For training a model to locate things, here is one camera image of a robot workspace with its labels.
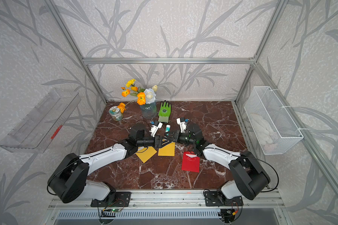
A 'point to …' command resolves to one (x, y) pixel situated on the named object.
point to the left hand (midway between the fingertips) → (169, 142)
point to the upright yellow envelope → (168, 150)
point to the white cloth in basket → (267, 137)
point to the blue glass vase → (149, 110)
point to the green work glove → (165, 112)
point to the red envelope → (190, 161)
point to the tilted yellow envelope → (145, 153)
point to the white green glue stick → (167, 128)
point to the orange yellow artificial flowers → (147, 95)
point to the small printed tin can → (116, 113)
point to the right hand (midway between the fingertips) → (164, 134)
